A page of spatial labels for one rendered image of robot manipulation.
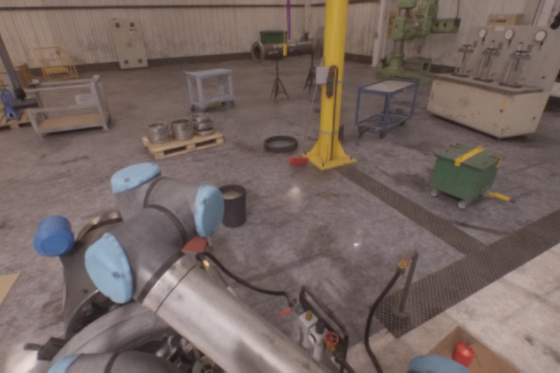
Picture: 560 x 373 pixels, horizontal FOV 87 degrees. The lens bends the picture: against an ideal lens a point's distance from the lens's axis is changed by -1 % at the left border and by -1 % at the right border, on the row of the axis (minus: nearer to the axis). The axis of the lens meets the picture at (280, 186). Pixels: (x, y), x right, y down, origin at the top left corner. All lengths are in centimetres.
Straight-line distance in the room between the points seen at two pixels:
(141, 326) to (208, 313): 85
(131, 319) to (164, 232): 83
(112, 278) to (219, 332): 16
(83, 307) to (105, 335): 37
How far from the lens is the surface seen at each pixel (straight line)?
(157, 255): 46
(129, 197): 61
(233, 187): 326
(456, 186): 383
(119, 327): 129
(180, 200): 52
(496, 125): 635
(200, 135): 549
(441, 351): 184
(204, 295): 45
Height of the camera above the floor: 190
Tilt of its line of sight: 29 degrees down
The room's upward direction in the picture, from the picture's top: 1 degrees counter-clockwise
